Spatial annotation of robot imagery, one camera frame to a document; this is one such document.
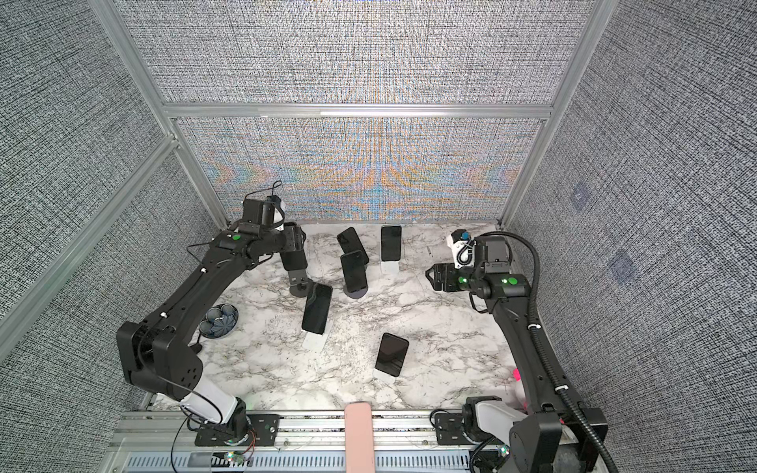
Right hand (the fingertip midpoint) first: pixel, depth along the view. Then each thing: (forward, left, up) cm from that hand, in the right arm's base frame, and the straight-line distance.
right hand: (442, 270), depth 78 cm
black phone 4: (-13, +14, -24) cm, 31 cm away
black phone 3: (+21, +13, -11) cm, 27 cm away
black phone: (+5, +41, -1) cm, 42 cm away
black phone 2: (-4, +35, -12) cm, 37 cm away
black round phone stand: (+8, +44, -17) cm, 47 cm away
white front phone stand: (-20, +16, -21) cm, 34 cm away
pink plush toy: (-21, -20, -21) cm, 36 cm away
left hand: (+11, +41, +2) cm, 43 cm away
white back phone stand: (+15, +14, -18) cm, 28 cm away
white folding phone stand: (-11, +36, -21) cm, 43 cm away
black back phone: (+21, +27, -11) cm, 36 cm away
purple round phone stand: (+5, +25, -18) cm, 31 cm away
